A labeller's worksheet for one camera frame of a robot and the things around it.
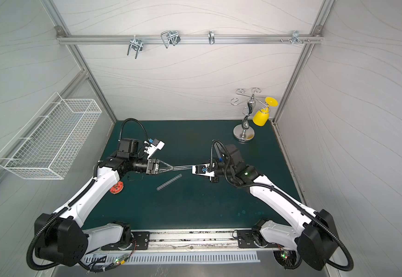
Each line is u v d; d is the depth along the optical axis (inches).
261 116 38.9
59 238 15.2
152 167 25.1
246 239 28.7
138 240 28.9
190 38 31.2
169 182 35.6
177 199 34.9
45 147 26.6
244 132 43.7
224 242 29.0
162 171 26.7
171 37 30.1
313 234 15.3
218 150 41.1
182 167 27.7
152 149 27.0
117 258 27.2
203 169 23.4
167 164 27.1
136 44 30.8
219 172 25.2
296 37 30.1
